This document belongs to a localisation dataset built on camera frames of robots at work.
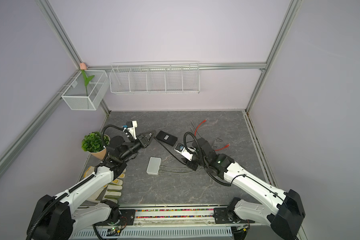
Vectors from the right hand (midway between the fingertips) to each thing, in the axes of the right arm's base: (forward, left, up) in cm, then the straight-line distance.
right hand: (185, 154), depth 76 cm
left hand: (+7, +15, +9) cm, 18 cm away
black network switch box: (+21, +14, -16) cm, 30 cm away
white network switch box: (+1, +20, -16) cm, 25 cm away
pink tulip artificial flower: (+43, +61, +17) cm, 77 cm away
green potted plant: (+9, +54, -2) cm, 54 cm away
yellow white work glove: (-13, +41, -16) cm, 46 cm away
